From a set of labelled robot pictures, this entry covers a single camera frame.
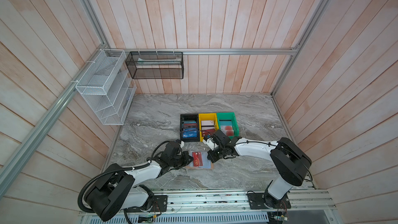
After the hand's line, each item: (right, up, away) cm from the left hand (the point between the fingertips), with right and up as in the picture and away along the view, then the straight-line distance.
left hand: (193, 161), depth 85 cm
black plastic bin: (-3, +24, +16) cm, 29 cm away
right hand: (+9, +1, +4) cm, 9 cm away
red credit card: (+2, +1, +1) cm, 3 cm away
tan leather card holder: (+8, -1, 0) cm, 8 cm away
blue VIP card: (-2, +14, +10) cm, 17 cm away
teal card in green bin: (+22, +20, +17) cm, 34 cm away
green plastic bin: (+25, +25, +16) cm, 38 cm away
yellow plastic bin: (+9, +24, +13) cm, 29 cm away
